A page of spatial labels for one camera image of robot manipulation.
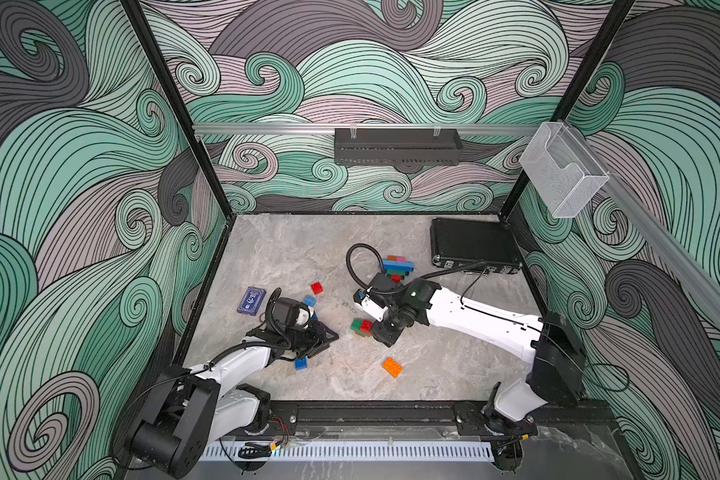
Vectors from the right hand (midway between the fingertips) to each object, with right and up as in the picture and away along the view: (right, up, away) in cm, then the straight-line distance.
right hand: (379, 331), depth 79 cm
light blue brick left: (-20, +5, +15) cm, 26 cm away
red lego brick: (+8, +12, +20) cm, 24 cm away
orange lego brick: (+4, -11, +3) cm, 12 cm away
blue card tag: (-40, +5, +15) cm, 43 cm away
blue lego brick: (+10, +15, +25) cm, 31 cm away
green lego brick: (-6, -1, +7) cm, 9 cm away
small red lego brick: (-19, +8, +19) cm, 28 cm away
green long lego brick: (+8, +13, +22) cm, 27 cm away
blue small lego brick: (-22, -10, +3) cm, 24 cm away
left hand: (-12, -3, +4) cm, 13 cm away
